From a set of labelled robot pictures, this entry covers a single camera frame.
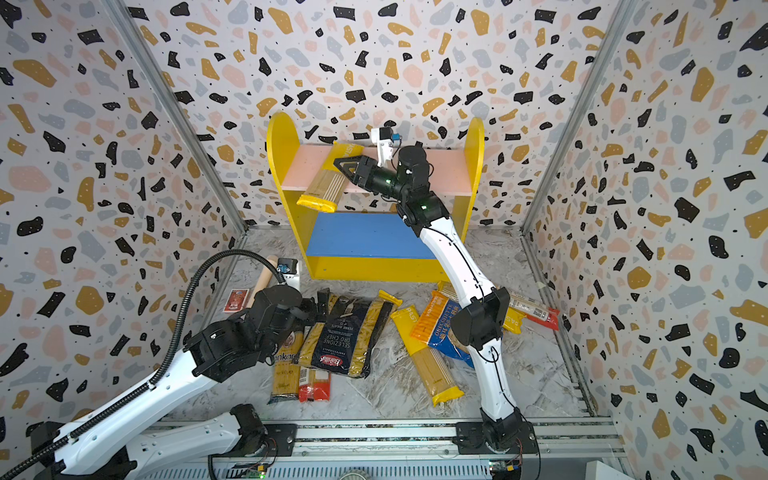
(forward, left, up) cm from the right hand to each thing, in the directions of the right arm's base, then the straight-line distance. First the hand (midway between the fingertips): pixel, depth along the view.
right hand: (329, 159), depth 65 cm
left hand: (-20, +4, -20) cm, 29 cm away
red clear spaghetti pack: (-33, +8, -48) cm, 59 cm away
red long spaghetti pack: (-11, -58, -47) cm, 75 cm away
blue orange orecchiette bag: (-17, -25, -46) cm, 55 cm away
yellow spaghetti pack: (-28, -25, -49) cm, 61 cm away
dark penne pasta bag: (-22, -1, -42) cm, 47 cm away
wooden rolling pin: (+1, +32, -47) cm, 57 cm away
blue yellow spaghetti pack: (-34, +15, -47) cm, 59 cm away
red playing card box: (-8, +38, -47) cm, 61 cm away
